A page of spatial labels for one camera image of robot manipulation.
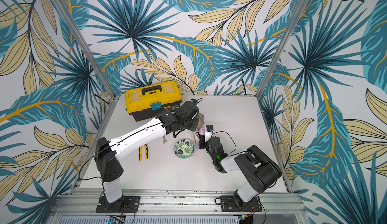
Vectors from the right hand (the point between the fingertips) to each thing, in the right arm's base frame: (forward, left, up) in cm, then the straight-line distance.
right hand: (193, 137), depth 88 cm
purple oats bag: (-2, -4, +10) cm, 11 cm away
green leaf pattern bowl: (-3, +6, -8) cm, 10 cm away
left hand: (+2, 0, +13) cm, 13 cm away
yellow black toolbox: (+20, +30, +8) cm, 37 cm away
